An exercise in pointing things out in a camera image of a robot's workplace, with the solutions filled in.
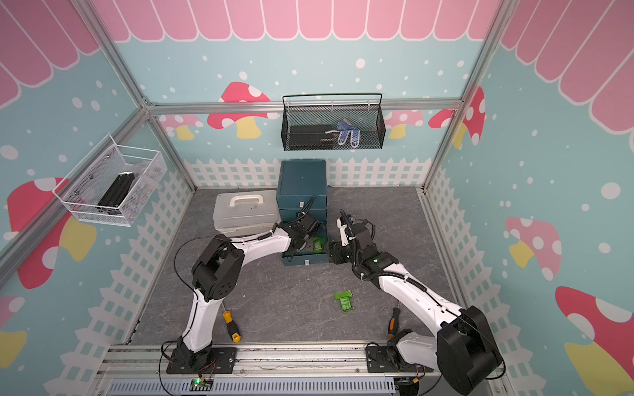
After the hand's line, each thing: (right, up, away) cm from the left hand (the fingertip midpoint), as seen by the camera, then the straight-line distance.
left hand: (303, 245), depth 99 cm
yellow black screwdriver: (-21, -24, -20) cm, 38 cm away
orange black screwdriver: (+31, -22, -20) cm, 43 cm away
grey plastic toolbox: (-22, +13, -4) cm, 26 cm away
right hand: (+12, +2, -16) cm, 20 cm away
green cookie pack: (+16, -17, -14) cm, 27 cm away
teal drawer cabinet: (-1, +25, -6) cm, 26 cm away
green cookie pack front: (+6, +1, -2) cm, 6 cm away
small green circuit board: (-28, -38, -27) cm, 54 cm away
